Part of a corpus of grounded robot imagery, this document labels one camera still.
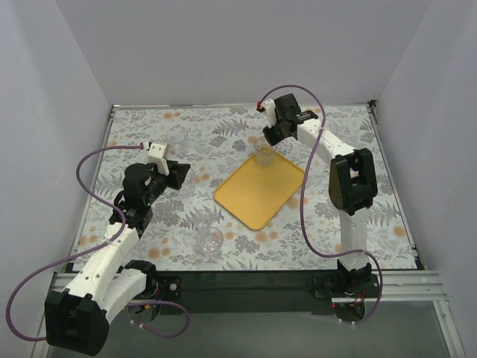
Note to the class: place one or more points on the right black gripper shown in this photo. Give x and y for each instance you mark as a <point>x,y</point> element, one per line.
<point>278,130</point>

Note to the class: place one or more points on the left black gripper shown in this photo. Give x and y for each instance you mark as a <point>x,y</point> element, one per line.
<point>174,174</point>

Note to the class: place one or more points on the clear glass mid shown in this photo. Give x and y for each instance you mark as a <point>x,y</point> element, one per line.
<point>188,186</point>

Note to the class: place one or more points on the clear glass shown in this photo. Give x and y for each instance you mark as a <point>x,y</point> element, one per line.
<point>264,152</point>
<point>178,137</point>
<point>209,241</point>
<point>332,126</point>

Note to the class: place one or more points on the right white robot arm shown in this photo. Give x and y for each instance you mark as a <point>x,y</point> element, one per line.
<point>352,177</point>

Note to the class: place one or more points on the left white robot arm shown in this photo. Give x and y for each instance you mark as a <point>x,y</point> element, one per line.
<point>78,318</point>

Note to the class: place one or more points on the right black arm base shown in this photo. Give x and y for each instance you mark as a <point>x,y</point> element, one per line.
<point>345,293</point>

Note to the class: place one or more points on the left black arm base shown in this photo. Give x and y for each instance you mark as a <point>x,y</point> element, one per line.
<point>164,289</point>

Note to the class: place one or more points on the yellow plastic tray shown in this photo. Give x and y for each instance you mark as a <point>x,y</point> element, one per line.
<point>254,194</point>

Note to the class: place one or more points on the floral patterned table mat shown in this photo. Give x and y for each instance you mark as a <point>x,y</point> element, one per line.
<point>218,221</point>

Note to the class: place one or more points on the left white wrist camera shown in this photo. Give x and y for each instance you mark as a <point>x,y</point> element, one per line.
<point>157,154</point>

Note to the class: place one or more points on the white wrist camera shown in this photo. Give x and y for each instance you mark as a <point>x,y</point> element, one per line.
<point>268,108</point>
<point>157,154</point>

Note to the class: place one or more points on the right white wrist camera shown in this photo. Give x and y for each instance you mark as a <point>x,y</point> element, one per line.
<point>268,108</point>

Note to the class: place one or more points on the aluminium frame rail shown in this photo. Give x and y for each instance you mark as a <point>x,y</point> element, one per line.
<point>276,291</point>

